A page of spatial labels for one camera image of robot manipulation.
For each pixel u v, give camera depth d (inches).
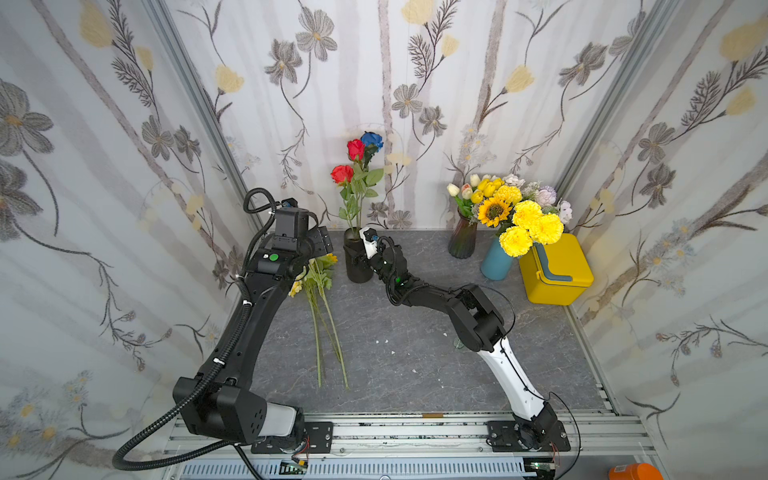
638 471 24.2
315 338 35.7
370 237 32.6
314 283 38.6
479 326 24.5
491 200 32.3
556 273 35.5
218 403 15.1
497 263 39.9
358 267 35.8
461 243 41.9
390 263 30.7
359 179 34.4
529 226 27.7
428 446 28.9
